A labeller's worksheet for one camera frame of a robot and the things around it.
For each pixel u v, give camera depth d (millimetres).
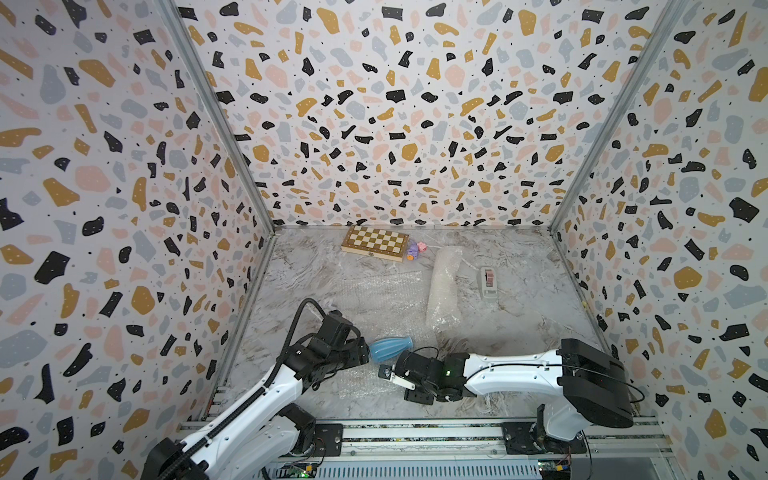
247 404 466
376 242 1132
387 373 699
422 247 1132
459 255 1034
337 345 636
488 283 1023
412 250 1105
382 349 840
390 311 978
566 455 716
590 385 433
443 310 900
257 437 563
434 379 608
